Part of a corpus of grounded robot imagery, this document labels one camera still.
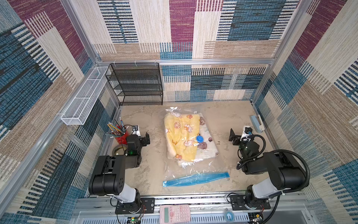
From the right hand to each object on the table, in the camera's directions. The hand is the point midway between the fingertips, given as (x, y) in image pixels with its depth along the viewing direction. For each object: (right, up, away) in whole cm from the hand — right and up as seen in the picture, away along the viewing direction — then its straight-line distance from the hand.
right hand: (240, 131), depth 90 cm
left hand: (-65, -2, +4) cm, 65 cm away
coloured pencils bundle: (-79, 0, +1) cm, 79 cm away
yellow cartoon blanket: (-37, -1, +6) cm, 38 cm away
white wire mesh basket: (-89, +13, -19) cm, 92 cm away
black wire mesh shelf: (-72, +34, +20) cm, 82 cm away
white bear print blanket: (-20, -11, +1) cm, 23 cm away
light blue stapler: (+19, +4, +14) cm, 24 cm away
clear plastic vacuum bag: (-39, -23, -8) cm, 46 cm away
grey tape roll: (-79, -11, +3) cm, 80 cm away
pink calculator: (-41, -39, -20) cm, 60 cm away
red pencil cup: (-75, -5, +1) cm, 75 cm away
